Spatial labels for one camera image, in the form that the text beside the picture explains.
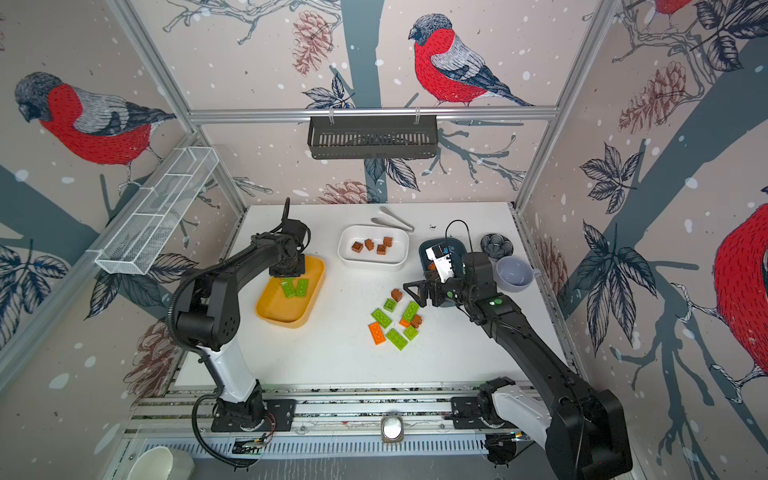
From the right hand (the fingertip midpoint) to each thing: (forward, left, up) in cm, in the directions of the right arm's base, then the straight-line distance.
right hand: (414, 283), depth 78 cm
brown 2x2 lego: (+25, +17, -15) cm, 33 cm away
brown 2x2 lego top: (+26, +10, -14) cm, 32 cm away
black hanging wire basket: (+54, +16, +11) cm, 58 cm away
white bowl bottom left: (-41, +55, -8) cm, 69 cm away
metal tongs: (+36, +2, -17) cm, 40 cm away
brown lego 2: (+23, +12, -16) cm, 31 cm away
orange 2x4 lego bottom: (-7, +11, -17) cm, 22 cm away
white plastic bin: (+21, +6, -16) cm, 27 cm away
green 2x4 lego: (+8, +42, -16) cm, 46 cm away
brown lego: (+24, +21, -15) cm, 35 cm away
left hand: (+10, +41, -10) cm, 43 cm away
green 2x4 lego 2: (-3, +10, -17) cm, 20 cm away
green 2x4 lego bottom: (-9, +5, -17) cm, 20 cm away
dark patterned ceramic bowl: (+25, -29, -15) cm, 42 cm away
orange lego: (-3, +3, -18) cm, 19 cm away
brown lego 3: (-3, -1, -16) cm, 17 cm away
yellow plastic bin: (-1, +43, -14) cm, 45 cm away
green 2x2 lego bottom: (-7, +1, -16) cm, 18 cm away
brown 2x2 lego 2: (+6, +6, -16) cm, 18 cm away
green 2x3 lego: (0, +1, -16) cm, 16 cm away
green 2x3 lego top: (+7, +38, -16) cm, 42 cm away
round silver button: (-32, +5, -7) cm, 33 cm away
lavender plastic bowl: (+13, -33, -14) cm, 38 cm away
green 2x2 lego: (+2, +8, -17) cm, 19 cm away
